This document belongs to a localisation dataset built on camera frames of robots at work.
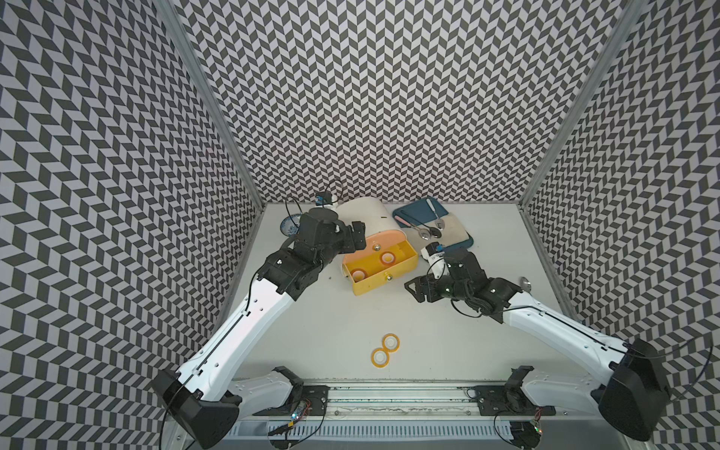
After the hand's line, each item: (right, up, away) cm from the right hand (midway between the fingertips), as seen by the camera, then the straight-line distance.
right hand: (416, 287), depth 78 cm
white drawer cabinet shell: (-13, +23, +9) cm, 28 cm away
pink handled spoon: (+8, +15, +30) cm, 34 cm away
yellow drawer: (-9, +4, +11) cm, 15 cm away
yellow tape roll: (-7, -17, +4) cm, 19 cm away
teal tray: (+9, +24, +38) cm, 46 cm away
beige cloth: (+19, +15, +30) cm, 38 cm away
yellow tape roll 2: (-10, -21, +2) cm, 24 cm away
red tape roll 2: (-17, +2, +8) cm, 19 cm away
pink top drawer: (-11, +13, +2) cm, 17 cm away
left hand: (-18, +16, -8) cm, 26 cm away
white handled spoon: (+14, +19, +33) cm, 41 cm away
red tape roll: (-7, +7, +11) cm, 15 cm away
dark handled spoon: (+11, +16, +31) cm, 36 cm away
